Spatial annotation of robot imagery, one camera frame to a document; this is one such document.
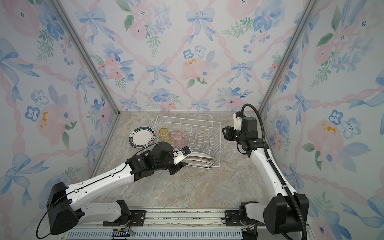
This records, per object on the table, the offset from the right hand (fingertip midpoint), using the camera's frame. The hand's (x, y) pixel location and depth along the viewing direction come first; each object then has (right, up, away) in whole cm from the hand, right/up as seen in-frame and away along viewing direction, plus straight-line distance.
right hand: (225, 128), depth 81 cm
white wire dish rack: (-11, -7, +23) cm, 26 cm away
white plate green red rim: (-54, -6, +22) cm, 58 cm away
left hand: (-22, -14, -7) cm, 27 cm away
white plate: (-14, -14, -3) cm, 20 cm away
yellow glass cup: (-36, -5, +13) cm, 38 cm away
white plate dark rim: (-44, -5, +19) cm, 48 cm away
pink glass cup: (-26, -7, +12) cm, 30 cm away
